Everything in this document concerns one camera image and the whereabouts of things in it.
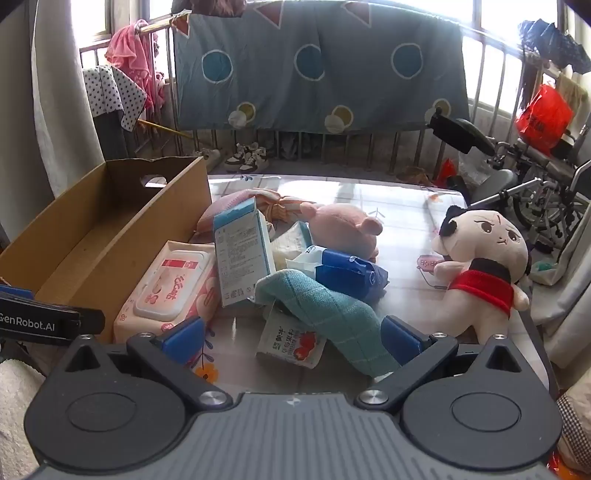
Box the grey hanging garment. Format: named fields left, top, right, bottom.
left=92, top=111, right=131, bottom=160

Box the red plastic bag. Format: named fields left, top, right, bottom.
left=515, top=84, right=575, bottom=155

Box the small red bag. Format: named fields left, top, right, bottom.
left=436, top=159, right=458, bottom=188

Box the dark blue hanging garment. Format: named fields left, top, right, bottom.
left=517, top=18, right=591, bottom=75

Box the grey-blue dotted blanket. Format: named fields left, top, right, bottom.
left=172, top=0, right=471, bottom=134

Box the pink striped cloth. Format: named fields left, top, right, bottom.
left=196, top=188, right=319, bottom=241

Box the teal towel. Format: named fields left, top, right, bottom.
left=254, top=269, right=402, bottom=377

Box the metal railing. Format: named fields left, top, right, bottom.
left=78, top=9, right=591, bottom=185

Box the brown cardboard box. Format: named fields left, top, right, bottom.
left=0, top=156, right=213, bottom=344

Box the white red snack packet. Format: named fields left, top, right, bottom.
left=255, top=307, right=328, bottom=370

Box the light blue paper carton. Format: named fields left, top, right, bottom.
left=213, top=196, right=278, bottom=308

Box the dark blue tissue packet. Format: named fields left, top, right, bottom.
left=315, top=248, right=390, bottom=303

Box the black-haired plush doll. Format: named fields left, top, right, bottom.
left=431, top=204, right=532, bottom=344

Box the white shoe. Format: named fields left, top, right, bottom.
left=191, top=148, right=222, bottom=169

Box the beige hanging cloth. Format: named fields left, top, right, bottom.
left=556, top=76, right=589, bottom=121

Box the checkered fabric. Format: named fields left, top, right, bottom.
left=556, top=383, right=591, bottom=462

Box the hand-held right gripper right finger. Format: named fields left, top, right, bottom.
left=355, top=316, right=525, bottom=411

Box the white polka dot cloth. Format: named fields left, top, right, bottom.
left=83, top=65, right=148, bottom=132

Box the pink hanging garment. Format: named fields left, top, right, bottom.
left=105, top=19, right=166, bottom=121

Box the white fluffy cloth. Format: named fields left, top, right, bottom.
left=0, top=360, right=47, bottom=444

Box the yellow stick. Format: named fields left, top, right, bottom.
left=137, top=119, right=195, bottom=139

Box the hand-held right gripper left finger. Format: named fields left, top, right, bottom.
left=55, top=318, right=232, bottom=411

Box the pink wet wipes pack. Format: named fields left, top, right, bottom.
left=113, top=240, right=220, bottom=344

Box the light grey fabric cover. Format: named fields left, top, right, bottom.
left=531, top=222, right=591, bottom=370

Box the white curtain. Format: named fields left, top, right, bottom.
left=30, top=0, right=114, bottom=204

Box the wheelchair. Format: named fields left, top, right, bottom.
left=427, top=108, right=591, bottom=259

